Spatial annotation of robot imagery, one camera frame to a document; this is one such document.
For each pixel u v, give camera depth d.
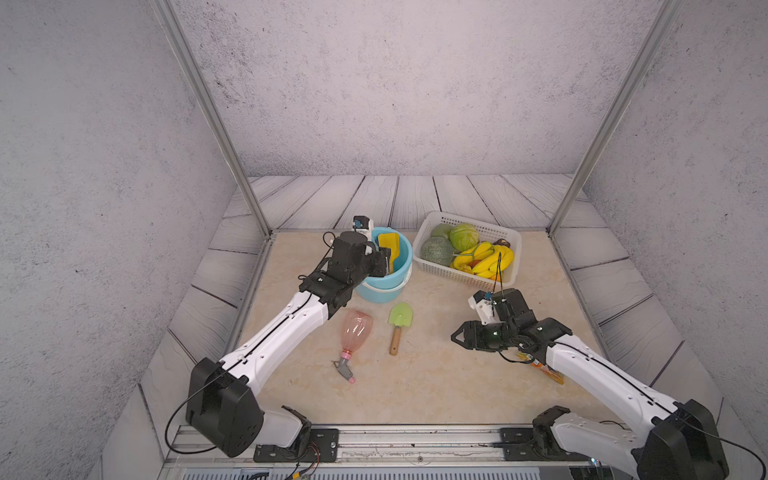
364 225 0.67
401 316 0.96
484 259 1.01
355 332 0.87
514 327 0.62
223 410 0.40
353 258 0.57
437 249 1.01
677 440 0.38
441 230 1.09
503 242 1.08
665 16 0.71
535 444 0.69
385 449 0.73
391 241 0.97
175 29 0.72
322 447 0.73
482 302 0.75
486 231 1.11
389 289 0.88
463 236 1.01
